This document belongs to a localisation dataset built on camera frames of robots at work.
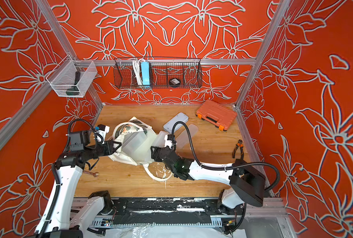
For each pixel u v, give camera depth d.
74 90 0.80
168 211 0.73
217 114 1.07
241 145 0.95
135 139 0.91
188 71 1.01
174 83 0.95
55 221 0.38
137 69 0.88
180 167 0.59
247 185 0.42
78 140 0.55
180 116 1.10
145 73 0.89
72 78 0.92
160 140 0.76
